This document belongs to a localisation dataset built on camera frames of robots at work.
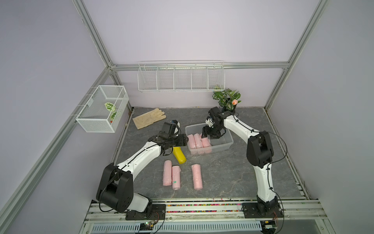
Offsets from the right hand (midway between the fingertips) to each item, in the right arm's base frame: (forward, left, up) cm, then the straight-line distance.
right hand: (205, 136), depth 95 cm
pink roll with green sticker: (-25, +18, -4) cm, 32 cm away
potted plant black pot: (+18, -15, +16) cm, 28 cm away
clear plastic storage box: (0, -14, -8) cm, 16 cm away
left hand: (-7, +14, +6) cm, 17 cm away
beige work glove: (+23, +44, -8) cm, 50 cm away
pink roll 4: (-4, +4, -4) cm, 7 cm away
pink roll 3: (-4, +9, -4) cm, 11 cm away
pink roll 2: (-26, +6, -4) cm, 27 cm away
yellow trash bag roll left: (-11, +17, -4) cm, 21 cm away
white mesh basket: (+3, +59, +20) cm, 62 cm away
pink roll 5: (-6, -1, -3) cm, 6 cm away
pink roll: (-24, +23, -3) cm, 33 cm away
